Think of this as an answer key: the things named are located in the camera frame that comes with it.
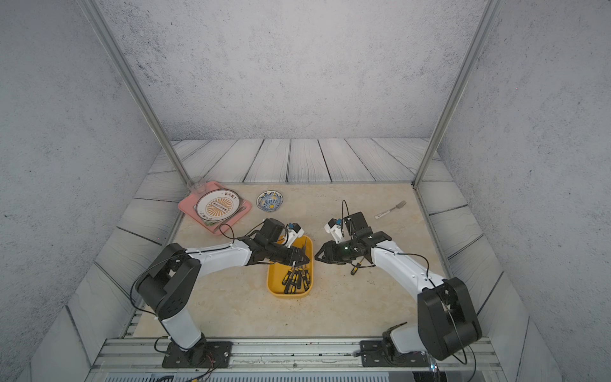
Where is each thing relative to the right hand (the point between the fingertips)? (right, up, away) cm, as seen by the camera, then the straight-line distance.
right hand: (321, 258), depth 80 cm
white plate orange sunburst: (-47, +17, +31) cm, 59 cm away
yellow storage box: (-17, -8, +12) cm, 22 cm away
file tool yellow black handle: (-12, -8, +9) cm, 17 cm away
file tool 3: (+13, -7, +10) cm, 18 cm away
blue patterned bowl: (-23, +19, +31) cm, 43 cm away
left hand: (-4, -3, +5) cm, 7 cm away
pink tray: (-60, +18, +31) cm, 70 cm away
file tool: (-8, -9, +7) cm, 13 cm away
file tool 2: (-5, -9, +7) cm, 12 cm away
